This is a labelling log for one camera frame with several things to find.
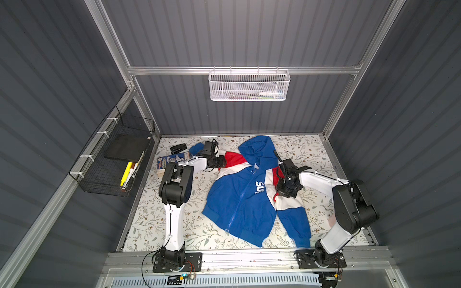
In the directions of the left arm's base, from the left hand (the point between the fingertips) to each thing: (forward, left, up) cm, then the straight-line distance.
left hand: (227, 162), depth 104 cm
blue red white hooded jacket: (-22, -7, -2) cm, 23 cm away
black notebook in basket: (-11, +42, +26) cm, 51 cm away
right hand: (-19, -29, -1) cm, 35 cm away
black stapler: (+11, +31, 0) cm, 33 cm away
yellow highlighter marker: (-23, +39, +24) cm, 51 cm away
